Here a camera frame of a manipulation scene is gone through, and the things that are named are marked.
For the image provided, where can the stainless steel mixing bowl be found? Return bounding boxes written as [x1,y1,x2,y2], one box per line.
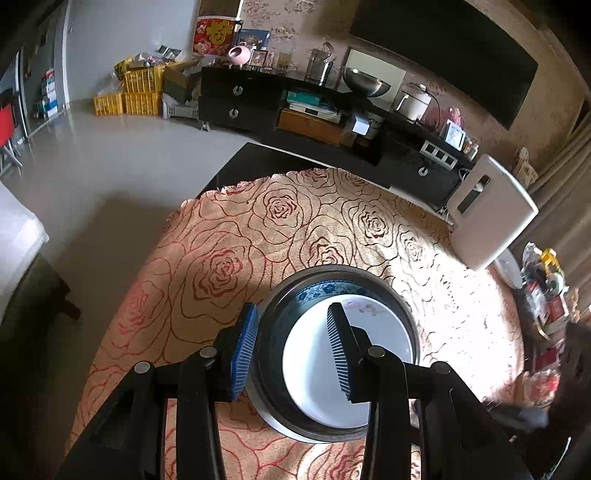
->
[246,265,421,443]

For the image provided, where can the cluttered box of items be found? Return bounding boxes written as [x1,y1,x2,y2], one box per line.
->
[520,242,580,341]

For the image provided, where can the white ceramic bowl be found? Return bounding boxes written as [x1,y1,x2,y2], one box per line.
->
[281,294,417,429]

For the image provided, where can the rose patterned tablecloth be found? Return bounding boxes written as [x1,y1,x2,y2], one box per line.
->
[58,169,530,479]

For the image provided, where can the blue patterned ceramic bowl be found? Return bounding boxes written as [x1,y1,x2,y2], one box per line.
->
[255,276,419,437]

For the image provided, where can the small white side plate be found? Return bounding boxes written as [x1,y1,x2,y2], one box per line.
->
[493,249,523,290]

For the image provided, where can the glass dome pink flowers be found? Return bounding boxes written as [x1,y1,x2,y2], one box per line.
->
[514,369,560,408]

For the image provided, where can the pink round gadget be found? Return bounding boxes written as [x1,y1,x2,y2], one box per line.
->
[228,45,252,68]

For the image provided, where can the steel bowl on cabinet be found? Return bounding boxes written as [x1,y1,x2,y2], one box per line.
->
[342,67,391,98]

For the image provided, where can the black tv cabinet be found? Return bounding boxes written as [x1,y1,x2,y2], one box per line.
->
[198,67,473,210]

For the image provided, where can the yellow plastic crates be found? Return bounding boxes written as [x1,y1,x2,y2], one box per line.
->
[92,58,165,116]

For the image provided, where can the red festive gift box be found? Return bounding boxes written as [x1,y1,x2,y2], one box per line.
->
[192,16,242,57]

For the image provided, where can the red chair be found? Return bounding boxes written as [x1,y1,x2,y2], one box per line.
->
[0,104,23,174]

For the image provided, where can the white electric kettle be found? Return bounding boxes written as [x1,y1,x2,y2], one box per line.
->
[447,154,539,270]

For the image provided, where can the white cushioned chair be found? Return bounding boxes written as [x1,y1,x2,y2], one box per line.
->
[1,186,70,330]

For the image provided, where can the white rice cooker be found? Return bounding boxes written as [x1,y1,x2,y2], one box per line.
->
[391,82,434,122]

